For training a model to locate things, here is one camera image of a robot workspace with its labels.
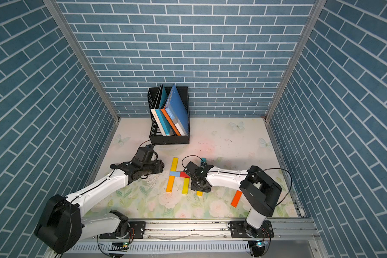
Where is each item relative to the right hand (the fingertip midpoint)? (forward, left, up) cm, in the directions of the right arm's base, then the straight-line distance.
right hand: (196, 188), depth 87 cm
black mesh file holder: (+29, +17, +26) cm, 43 cm away
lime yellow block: (+1, +6, +1) cm, 6 cm away
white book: (+28, +24, +26) cm, 45 cm away
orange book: (+29, +18, +21) cm, 40 cm away
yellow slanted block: (-3, -2, +1) cm, 3 cm away
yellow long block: (+14, +15, +1) cm, 20 cm away
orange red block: (-3, -21, 0) cm, 22 cm away
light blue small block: (+7, +13, +1) cm, 15 cm away
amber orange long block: (+2, +15, 0) cm, 15 cm away
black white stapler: (+6, +47, +6) cm, 48 cm away
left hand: (+8, +18, +9) cm, 21 cm away
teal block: (+16, -3, +4) cm, 17 cm away
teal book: (+38, +22, +30) cm, 53 cm away
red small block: (+7, +9, +1) cm, 11 cm away
